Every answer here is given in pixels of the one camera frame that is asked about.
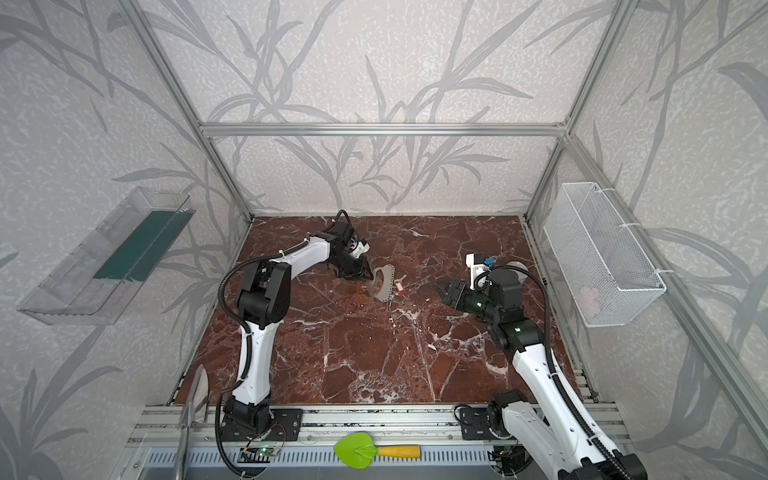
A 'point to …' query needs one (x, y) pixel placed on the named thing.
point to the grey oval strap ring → (386, 290)
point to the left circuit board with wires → (268, 442)
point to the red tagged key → (399, 287)
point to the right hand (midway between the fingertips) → (440, 277)
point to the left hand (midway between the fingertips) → (375, 267)
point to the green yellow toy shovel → (356, 450)
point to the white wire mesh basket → (609, 278)
